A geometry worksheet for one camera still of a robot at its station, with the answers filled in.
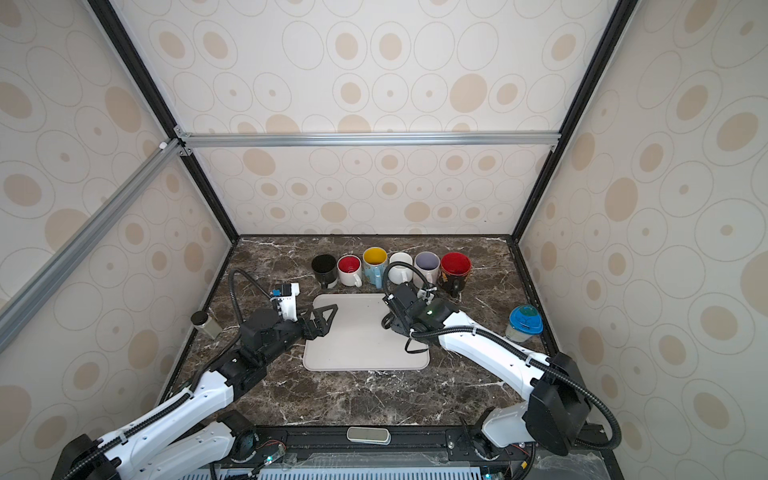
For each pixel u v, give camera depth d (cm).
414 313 59
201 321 85
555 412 41
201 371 55
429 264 98
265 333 58
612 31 70
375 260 103
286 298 68
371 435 72
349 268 106
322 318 69
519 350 46
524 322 85
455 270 95
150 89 80
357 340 92
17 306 51
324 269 102
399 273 102
